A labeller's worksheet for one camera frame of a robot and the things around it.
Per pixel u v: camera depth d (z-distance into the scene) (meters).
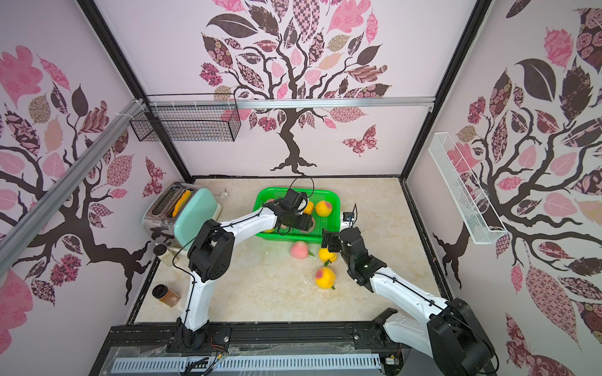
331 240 0.74
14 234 0.50
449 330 0.40
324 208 1.00
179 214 0.86
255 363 0.70
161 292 0.74
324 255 0.87
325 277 0.81
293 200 0.78
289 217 0.76
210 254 0.54
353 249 0.61
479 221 0.73
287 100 0.94
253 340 0.75
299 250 0.88
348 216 0.73
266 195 1.03
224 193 1.11
